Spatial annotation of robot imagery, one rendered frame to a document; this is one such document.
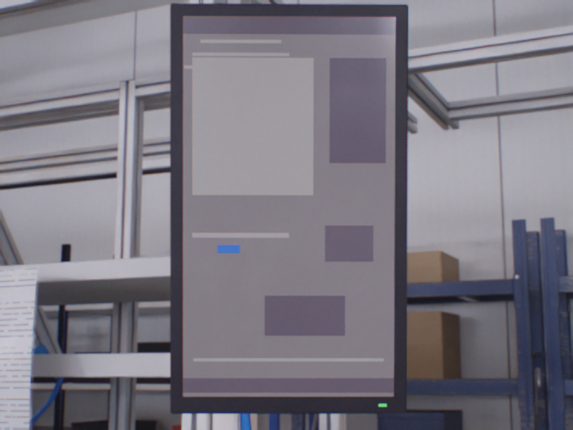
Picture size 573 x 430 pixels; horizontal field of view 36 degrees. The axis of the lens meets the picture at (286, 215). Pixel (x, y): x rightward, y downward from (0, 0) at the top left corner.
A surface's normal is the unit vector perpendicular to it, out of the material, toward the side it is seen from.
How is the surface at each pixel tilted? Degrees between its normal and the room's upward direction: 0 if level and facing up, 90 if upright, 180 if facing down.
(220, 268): 101
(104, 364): 90
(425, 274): 90
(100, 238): 90
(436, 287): 90
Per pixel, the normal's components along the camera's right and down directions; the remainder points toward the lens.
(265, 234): 0.01, 0.02
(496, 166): -0.41, -0.16
